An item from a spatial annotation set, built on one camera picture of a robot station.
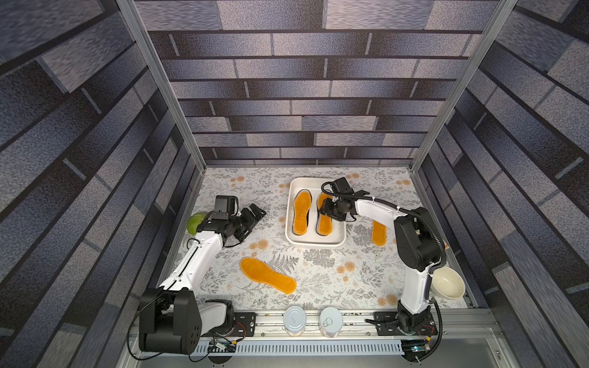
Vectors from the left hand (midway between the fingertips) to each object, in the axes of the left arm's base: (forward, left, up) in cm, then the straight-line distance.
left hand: (261, 217), depth 84 cm
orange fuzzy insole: (+15, -16, -11) cm, 25 cm away
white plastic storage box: (-2, -19, -14) cm, 24 cm away
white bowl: (-19, -69, -13) cm, 73 cm away
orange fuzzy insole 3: (-16, -1, -15) cm, 22 cm away
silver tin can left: (-32, -13, -9) cm, 36 cm away
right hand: (+10, -24, -10) cm, 28 cm away
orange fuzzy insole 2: (+4, -25, -10) cm, 27 cm away
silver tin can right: (-32, -25, -9) cm, 42 cm away
